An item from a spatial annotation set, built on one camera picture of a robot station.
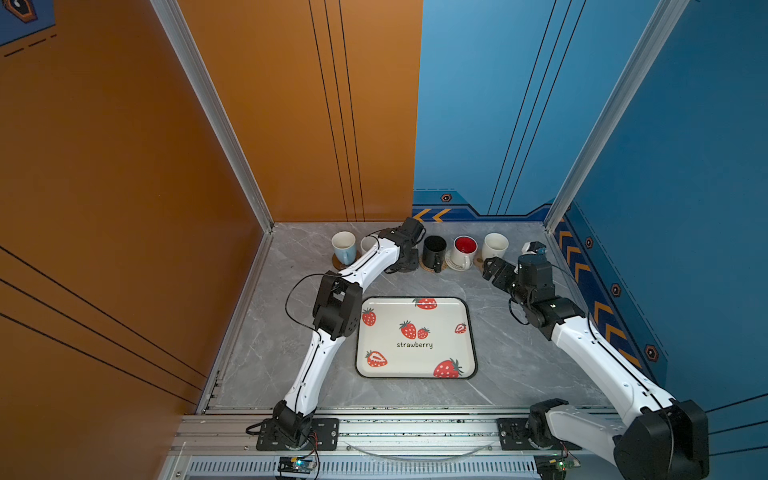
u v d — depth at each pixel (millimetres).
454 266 1054
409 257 892
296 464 709
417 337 895
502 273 725
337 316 617
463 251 1054
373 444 728
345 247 996
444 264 1066
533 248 710
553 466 708
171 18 696
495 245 1044
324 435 730
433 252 996
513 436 726
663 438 383
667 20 698
